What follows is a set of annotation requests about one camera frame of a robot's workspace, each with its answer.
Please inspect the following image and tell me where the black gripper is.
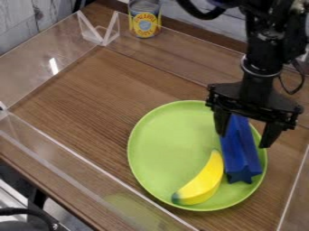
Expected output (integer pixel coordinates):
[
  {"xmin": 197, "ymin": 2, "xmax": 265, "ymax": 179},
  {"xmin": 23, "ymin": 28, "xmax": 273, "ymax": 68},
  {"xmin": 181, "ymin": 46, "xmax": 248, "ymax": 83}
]
[{"xmin": 206, "ymin": 82, "xmax": 303, "ymax": 148}]

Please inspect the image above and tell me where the blue star-shaped block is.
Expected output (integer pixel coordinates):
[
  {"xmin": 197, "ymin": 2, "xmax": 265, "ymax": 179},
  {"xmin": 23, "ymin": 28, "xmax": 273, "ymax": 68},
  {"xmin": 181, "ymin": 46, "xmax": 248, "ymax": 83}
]
[{"xmin": 220, "ymin": 115, "xmax": 262, "ymax": 184}]

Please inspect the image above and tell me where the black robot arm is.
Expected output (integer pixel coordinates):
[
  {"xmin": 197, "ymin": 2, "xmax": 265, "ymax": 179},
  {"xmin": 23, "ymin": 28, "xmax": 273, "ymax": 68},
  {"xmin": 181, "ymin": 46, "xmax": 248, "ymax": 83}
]
[{"xmin": 206, "ymin": 0, "xmax": 309, "ymax": 148}]

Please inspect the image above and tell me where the green plate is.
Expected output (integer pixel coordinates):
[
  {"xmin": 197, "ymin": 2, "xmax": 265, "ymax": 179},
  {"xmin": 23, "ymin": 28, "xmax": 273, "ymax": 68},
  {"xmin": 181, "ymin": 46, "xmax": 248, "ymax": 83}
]
[{"xmin": 127, "ymin": 100, "xmax": 268, "ymax": 211}]

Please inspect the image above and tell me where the yellow toy banana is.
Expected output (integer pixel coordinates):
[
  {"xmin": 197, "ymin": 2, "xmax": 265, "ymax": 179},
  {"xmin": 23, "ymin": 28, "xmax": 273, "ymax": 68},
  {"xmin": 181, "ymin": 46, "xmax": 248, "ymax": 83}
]
[{"xmin": 172, "ymin": 149, "xmax": 224, "ymax": 206}]

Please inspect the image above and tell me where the yellow labelled tin can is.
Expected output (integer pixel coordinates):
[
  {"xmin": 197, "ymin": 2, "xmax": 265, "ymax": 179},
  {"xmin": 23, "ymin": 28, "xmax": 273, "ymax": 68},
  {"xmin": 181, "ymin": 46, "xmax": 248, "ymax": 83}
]
[{"xmin": 129, "ymin": 0, "xmax": 162, "ymax": 39}]

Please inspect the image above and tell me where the clear acrylic enclosure wall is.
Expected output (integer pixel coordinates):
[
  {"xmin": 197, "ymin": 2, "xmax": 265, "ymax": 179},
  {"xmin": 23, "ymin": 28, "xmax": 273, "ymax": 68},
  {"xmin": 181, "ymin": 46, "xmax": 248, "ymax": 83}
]
[{"xmin": 0, "ymin": 6, "xmax": 309, "ymax": 231}]

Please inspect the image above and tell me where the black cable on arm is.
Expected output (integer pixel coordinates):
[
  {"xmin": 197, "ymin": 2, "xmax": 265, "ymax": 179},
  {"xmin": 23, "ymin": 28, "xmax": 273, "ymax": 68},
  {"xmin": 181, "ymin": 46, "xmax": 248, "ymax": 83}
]
[{"xmin": 174, "ymin": 0, "xmax": 308, "ymax": 96}]

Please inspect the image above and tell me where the black cable lower left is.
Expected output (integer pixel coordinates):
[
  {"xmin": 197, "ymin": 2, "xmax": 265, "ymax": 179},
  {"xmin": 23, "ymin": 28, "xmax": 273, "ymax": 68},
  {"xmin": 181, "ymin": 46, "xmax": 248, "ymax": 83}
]
[{"xmin": 0, "ymin": 207, "xmax": 62, "ymax": 231}]

